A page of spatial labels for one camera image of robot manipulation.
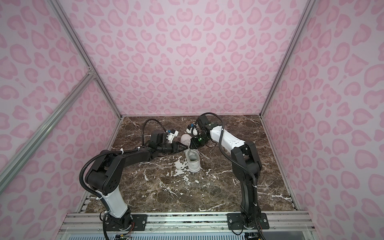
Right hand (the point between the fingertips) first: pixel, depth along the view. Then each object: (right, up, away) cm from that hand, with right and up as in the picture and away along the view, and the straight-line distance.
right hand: (193, 145), depth 90 cm
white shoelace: (+6, -7, +5) cm, 11 cm away
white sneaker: (0, -7, 0) cm, 7 cm away
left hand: (-3, -1, -3) cm, 4 cm away
